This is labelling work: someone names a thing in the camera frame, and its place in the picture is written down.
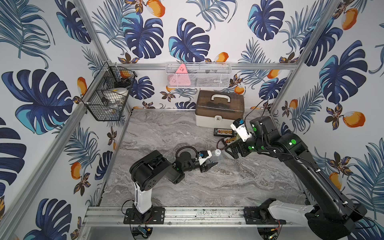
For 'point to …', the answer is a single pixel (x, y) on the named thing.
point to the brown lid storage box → (218, 108)
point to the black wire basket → (108, 92)
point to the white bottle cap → (218, 151)
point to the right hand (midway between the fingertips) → (234, 142)
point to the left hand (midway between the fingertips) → (214, 155)
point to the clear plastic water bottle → (214, 152)
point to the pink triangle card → (181, 78)
